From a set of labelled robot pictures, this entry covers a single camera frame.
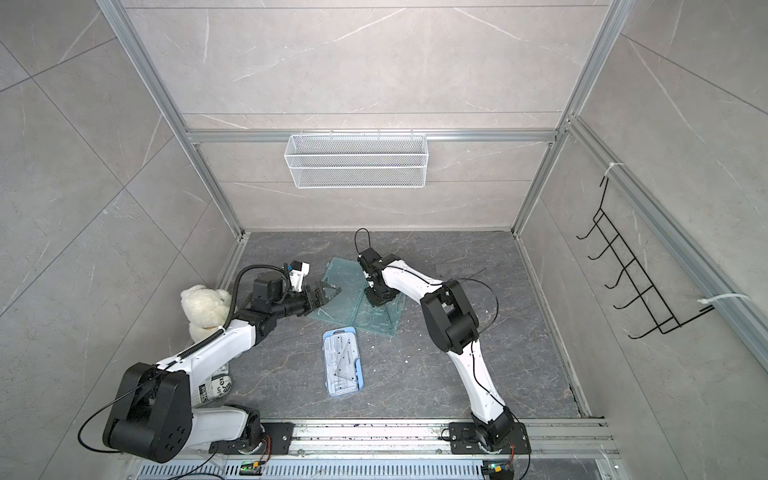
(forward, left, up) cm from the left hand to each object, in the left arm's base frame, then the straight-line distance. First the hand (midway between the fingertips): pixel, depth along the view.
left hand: (335, 290), depth 83 cm
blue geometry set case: (-17, -2, -15) cm, 23 cm away
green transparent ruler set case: (+4, -3, -16) cm, 17 cm away
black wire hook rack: (-14, -71, +17) cm, 74 cm away
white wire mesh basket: (+44, -7, +13) cm, 46 cm away
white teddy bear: (-7, +32, +3) cm, 33 cm away
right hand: (+6, -13, -16) cm, 22 cm away
